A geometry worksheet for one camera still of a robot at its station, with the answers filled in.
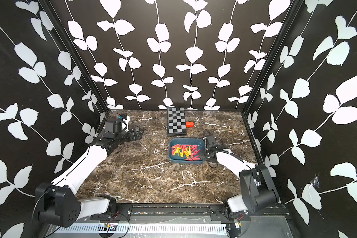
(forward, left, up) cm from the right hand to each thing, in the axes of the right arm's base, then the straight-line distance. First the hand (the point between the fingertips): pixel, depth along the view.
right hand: (201, 152), depth 92 cm
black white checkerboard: (+27, +18, -2) cm, 32 cm away
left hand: (+6, +38, +16) cm, 41 cm away
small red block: (+27, +7, -5) cm, 28 cm away
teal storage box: (-4, +14, -4) cm, 15 cm away
